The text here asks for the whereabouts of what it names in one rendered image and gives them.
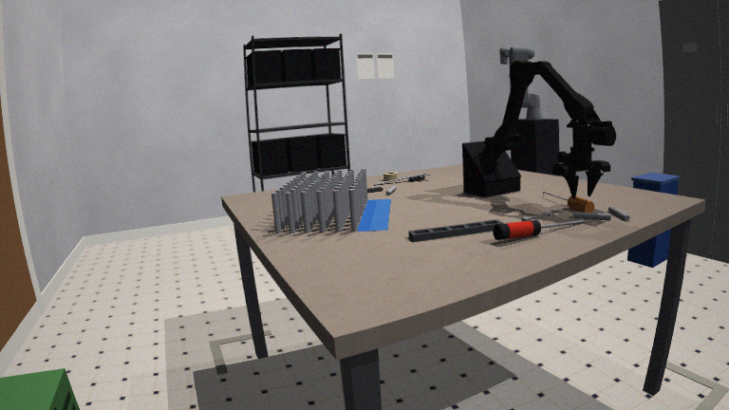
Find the orange-brown tool handle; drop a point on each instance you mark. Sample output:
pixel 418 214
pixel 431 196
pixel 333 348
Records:
pixel 578 204

